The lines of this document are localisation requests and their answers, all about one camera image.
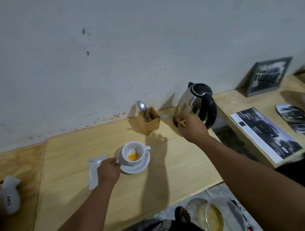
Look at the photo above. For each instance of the white cup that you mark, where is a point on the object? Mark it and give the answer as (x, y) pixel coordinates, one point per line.
(126, 148)

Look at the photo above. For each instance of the steel electric kettle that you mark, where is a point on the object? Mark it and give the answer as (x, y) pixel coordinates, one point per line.
(195, 100)

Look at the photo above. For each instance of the white handheld controller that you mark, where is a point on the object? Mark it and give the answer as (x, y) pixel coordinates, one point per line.
(9, 197)

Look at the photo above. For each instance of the person's black printed clothing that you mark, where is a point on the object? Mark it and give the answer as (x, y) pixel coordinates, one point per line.
(171, 227)

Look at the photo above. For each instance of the person's left forearm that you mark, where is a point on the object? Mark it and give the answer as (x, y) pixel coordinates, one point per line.
(88, 209)

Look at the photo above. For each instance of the clear plastic container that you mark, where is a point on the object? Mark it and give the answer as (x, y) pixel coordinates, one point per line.
(214, 219)

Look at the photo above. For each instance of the metal spoon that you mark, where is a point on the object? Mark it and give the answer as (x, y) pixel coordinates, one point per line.
(141, 105)

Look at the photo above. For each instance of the white sachet packet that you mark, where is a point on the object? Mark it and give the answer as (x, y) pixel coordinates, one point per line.
(93, 176)

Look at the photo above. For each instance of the large printed brochure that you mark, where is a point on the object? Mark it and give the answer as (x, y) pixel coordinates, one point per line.
(262, 133)

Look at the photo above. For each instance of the grey picture frame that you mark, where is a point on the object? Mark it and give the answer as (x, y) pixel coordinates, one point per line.
(269, 76)

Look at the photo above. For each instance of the metal fork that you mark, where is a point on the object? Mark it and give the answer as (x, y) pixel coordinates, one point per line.
(147, 117)

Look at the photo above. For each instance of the person's left hand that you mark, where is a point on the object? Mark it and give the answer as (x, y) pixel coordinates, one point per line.
(108, 172)

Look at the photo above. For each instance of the person's right hand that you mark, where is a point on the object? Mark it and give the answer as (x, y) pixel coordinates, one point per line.
(194, 128)

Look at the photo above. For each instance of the person's right forearm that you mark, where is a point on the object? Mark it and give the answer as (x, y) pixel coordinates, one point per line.
(250, 178)

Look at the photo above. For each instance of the small white scrap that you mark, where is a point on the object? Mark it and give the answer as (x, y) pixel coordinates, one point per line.
(164, 116)

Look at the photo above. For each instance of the person's right foot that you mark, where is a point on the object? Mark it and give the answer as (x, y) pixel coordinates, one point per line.
(182, 214)

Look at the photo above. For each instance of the white saucer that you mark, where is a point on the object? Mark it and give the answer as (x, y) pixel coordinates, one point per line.
(137, 169)

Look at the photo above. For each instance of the small printed brochure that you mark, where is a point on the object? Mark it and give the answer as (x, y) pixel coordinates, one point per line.
(292, 116)

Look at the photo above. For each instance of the wooden cutlery holder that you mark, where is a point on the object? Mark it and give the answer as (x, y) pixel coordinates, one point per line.
(150, 127)

